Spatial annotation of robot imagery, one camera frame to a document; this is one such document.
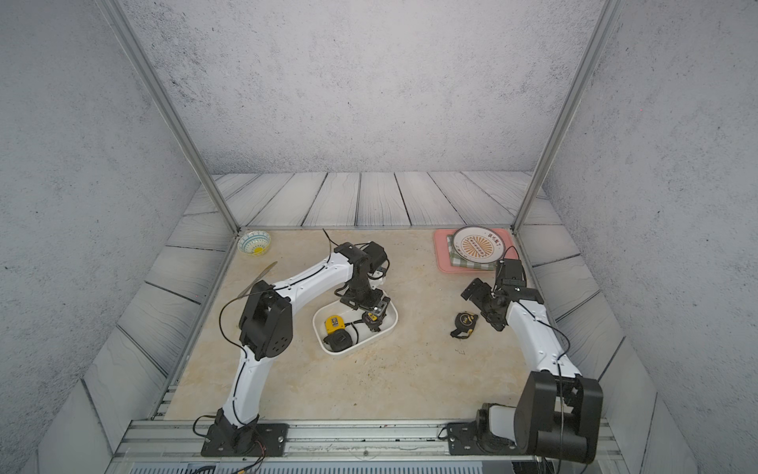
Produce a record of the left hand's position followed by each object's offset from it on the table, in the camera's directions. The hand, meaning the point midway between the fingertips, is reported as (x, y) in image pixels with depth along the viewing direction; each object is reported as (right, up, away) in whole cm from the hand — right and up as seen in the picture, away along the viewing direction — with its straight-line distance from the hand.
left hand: (377, 313), depth 89 cm
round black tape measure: (+26, -3, +2) cm, 27 cm away
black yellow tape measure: (-2, -2, +2) cm, 4 cm away
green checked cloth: (+29, +15, +19) cm, 38 cm away
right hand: (+29, +5, -4) cm, 30 cm away
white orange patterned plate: (+38, +21, +25) cm, 50 cm away
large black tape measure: (-11, -7, -3) cm, 13 cm away
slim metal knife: (-43, +9, +17) cm, 47 cm away
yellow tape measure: (-13, -4, +3) cm, 14 cm away
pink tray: (+25, +18, +25) cm, 39 cm away
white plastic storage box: (-8, -3, +4) cm, 9 cm away
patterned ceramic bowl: (-48, +22, +25) cm, 58 cm away
